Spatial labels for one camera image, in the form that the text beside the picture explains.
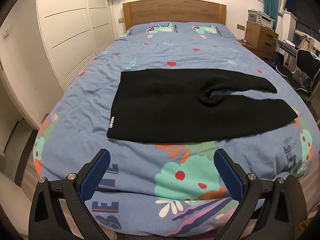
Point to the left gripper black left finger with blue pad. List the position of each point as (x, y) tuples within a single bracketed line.
[(47, 220)]

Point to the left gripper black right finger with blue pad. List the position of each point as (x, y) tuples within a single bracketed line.
[(279, 204)]

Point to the black pants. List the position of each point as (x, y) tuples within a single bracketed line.
[(193, 105)]

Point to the blue patterned bed cover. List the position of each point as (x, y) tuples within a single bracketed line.
[(168, 189)]

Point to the dark cloth on chair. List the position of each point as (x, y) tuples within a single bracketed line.
[(302, 79)]

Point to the black office chair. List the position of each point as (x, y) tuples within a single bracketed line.
[(307, 62)]

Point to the grey desk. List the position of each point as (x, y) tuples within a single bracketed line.
[(287, 48)]

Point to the white printer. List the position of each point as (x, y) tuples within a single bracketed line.
[(261, 18)]

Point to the white wardrobe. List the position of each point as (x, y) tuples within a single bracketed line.
[(73, 32)]

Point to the wooden headboard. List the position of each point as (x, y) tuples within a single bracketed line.
[(147, 11)]

